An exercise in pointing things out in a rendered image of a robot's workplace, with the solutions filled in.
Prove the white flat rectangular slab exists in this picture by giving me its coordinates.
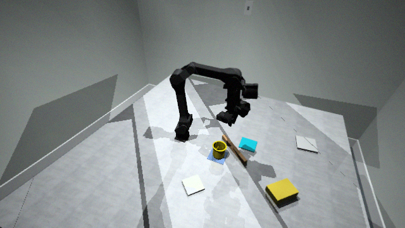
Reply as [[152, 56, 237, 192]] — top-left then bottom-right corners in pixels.
[[296, 135, 318, 153]]

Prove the tan wooden plank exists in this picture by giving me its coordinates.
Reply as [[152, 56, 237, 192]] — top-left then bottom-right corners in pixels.
[[222, 134, 247, 165]]

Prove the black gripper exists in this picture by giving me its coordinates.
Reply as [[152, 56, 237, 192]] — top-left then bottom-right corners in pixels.
[[216, 98, 247, 127]]

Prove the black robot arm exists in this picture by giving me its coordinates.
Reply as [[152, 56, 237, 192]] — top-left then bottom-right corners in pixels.
[[170, 62, 258, 142]]

